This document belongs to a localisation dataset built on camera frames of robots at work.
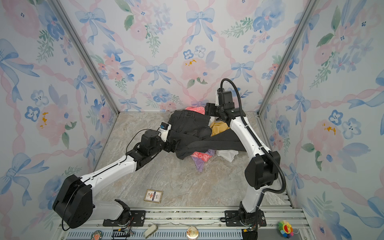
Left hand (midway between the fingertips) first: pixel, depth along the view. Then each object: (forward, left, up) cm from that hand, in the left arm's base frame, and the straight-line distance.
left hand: (174, 135), depth 82 cm
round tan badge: (-42, -11, -20) cm, 48 cm away
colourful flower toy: (-41, -54, -18) cm, 70 cm away
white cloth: (-5, -31, -12) cm, 33 cm away
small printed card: (-27, +10, -19) cm, 34 cm away
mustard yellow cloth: (+14, -26, -8) cm, 31 cm away
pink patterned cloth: (-3, -14, -17) cm, 22 cm away
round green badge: (-44, +34, -19) cm, 58 cm away
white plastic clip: (-42, +9, -17) cm, 46 cm away
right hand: (+15, -21, +8) cm, 27 cm away
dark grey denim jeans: (+7, -10, -7) cm, 14 cm away
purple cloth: (-7, -14, -19) cm, 25 cm away
